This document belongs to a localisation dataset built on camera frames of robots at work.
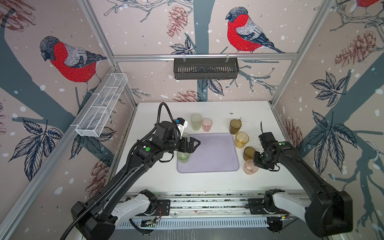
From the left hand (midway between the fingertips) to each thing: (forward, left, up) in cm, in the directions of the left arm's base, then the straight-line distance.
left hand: (193, 142), depth 69 cm
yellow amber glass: (+16, -32, -24) cm, 43 cm away
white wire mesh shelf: (+9, +50, +4) cm, 51 cm away
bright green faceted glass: (+4, +6, -25) cm, 26 cm away
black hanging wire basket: (+58, -9, +3) cm, 58 cm away
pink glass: (+28, -9, -23) cm, 37 cm away
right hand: (-4, -34, -19) cm, 39 cm away
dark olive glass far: (+23, -28, -20) cm, 41 cm away
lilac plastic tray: (+8, -14, -28) cm, 32 cm away
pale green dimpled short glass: (+17, +5, -20) cm, 27 cm away
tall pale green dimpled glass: (+27, -2, -17) cm, 32 cm away
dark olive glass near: (+5, -34, -23) cm, 41 cm away
